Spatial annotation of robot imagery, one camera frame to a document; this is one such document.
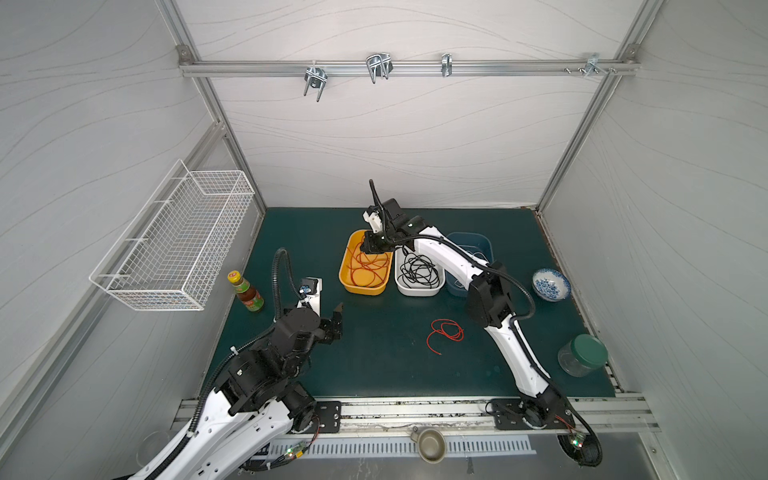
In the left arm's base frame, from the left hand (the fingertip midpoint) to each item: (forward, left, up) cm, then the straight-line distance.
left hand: (331, 299), depth 70 cm
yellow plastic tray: (+32, 0, -16) cm, 36 cm away
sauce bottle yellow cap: (+7, +27, -13) cm, 31 cm away
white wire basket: (+5, +37, +9) cm, 39 cm away
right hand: (+25, -5, -9) cm, 27 cm away
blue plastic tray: (+33, -44, -19) cm, 58 cm away
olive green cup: (-26, -25, -21) cm, 42 cm away
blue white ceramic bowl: (+18, -67, -21) cm, 72 cm away
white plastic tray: (+15, -22, -22) cm, 35 cm away
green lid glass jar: (-8, -63, -12) cm, 64 cm away
